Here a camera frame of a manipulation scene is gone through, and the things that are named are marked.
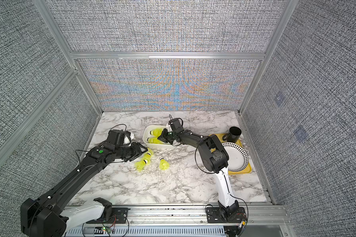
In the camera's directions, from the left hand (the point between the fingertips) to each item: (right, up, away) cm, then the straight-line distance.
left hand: (148, 150), depth 77 cm
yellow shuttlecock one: (+1, +8, +26) cm, 28 cm away
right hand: (+1, +7, +19) cm, 20 cm away
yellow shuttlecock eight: (+7, -11, +13) cm, 19 cm away
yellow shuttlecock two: (0, +3, +21) cm, 21 cm away
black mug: (+51, +7, +18) cm, 55 cm away
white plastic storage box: (-6, +10, +25) cm, 28 cm away
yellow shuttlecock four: (-7, -11, +10) cm, 17 cm away
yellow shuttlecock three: (-3, -5, +17) cm, 18 cm away
